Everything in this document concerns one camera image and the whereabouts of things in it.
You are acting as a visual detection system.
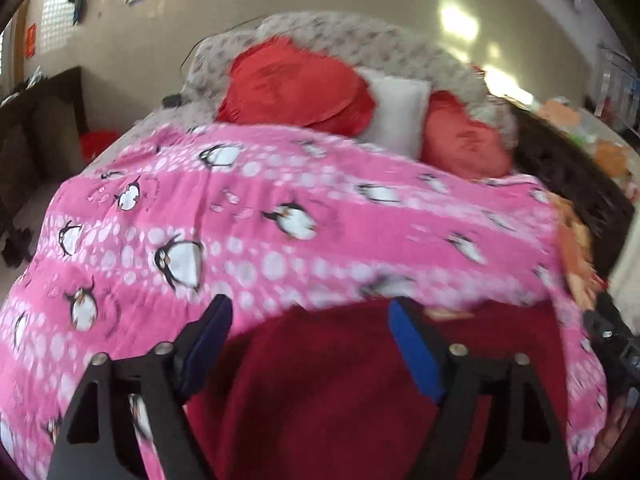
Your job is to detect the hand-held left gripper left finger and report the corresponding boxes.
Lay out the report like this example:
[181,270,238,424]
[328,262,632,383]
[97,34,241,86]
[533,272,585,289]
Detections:
[47,294,234,480]

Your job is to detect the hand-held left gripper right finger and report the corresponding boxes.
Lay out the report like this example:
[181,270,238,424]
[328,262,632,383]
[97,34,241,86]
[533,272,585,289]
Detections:
[389,297,572,480]

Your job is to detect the dark red fleece sweater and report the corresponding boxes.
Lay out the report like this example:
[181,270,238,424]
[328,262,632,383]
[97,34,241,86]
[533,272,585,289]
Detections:
[190,297,573,480]

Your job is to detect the person's right hand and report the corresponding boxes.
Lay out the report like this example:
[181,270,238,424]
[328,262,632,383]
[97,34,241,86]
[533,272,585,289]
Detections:
[589,394,633,473]

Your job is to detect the white upholstered chair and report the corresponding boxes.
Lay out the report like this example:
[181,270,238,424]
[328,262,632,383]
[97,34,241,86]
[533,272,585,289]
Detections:
[607,237,640,313]

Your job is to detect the orange patterned cloth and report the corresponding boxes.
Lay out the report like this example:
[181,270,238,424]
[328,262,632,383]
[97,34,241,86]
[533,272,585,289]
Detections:
[549,194,607,313]

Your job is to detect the pink penguin print blanket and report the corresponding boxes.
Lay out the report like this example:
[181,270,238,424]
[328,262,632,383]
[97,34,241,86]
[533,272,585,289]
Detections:
[0,122,610,480]

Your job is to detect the orange plastic bag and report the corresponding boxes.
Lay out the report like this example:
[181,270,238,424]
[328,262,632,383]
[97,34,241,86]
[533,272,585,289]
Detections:
[592,139,635,177]

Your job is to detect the dark shoes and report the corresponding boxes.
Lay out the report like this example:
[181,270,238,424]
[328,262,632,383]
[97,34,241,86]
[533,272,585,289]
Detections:
[1,226,35,267]

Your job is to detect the red heart-shaped pillow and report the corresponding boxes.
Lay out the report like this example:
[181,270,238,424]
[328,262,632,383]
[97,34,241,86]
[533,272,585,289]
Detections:
[216,37,377,137]
[420,91,514,179]

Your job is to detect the red bag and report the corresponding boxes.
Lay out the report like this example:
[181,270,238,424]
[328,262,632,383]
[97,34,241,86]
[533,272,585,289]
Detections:
[80,130,122,164]

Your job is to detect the white square pillow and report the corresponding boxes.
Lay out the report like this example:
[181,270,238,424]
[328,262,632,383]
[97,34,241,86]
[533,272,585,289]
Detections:
[356,66,432,159]

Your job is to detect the dark wooden cabinet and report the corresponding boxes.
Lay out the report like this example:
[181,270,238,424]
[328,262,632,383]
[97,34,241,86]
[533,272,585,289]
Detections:
[0,66,90,226]

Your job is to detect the black cable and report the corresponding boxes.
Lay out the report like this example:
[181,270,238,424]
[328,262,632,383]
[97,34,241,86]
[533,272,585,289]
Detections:
[179,16,263,70]

